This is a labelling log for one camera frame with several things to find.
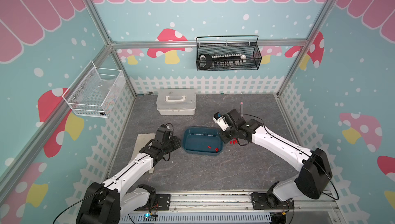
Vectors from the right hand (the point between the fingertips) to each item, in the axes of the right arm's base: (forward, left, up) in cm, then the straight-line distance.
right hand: (221, 133), depth 83 cm
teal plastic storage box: (+2, +8, -13) cm, 16 cm away
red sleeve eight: (-2, +6, -13) cm, 14 cm away
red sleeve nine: (-3, +1, -14) cm, 14 cm away
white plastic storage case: (+25, +27, -1) cm, 37 cm away
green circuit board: (-36, +36, -16) cm, 53 cm away
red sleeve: (+3, -10, -15) cm, 19 cm away
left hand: (-3, +23, -6) cm, 24 cm away
